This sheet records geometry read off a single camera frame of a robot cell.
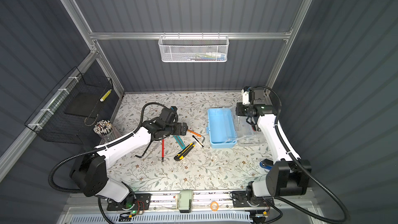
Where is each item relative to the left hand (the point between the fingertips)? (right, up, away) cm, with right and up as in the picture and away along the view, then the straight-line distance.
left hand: (180, 126), depth 86 cm
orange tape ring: (+17, -36, -15) cm, 42 cm away
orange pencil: (+7, -6, +12) cm, 15 cm away
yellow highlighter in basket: (-39, +17, -6) cm, 43 cm away
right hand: (+33, +10, -4) cm, 35 cm away
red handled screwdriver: (-11, -13, +5) cm, 18 cm away
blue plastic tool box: (+25, -2, +11) cm, 27 cm away
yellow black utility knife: (-1, -17, 0) cm, 17 cm away
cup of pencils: (-38, -1, -7) cm, 38 cm away
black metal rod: (-21, -14, +3) cm, 26 cm away
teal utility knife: (-1, -10, +7) cm, 12 cm away
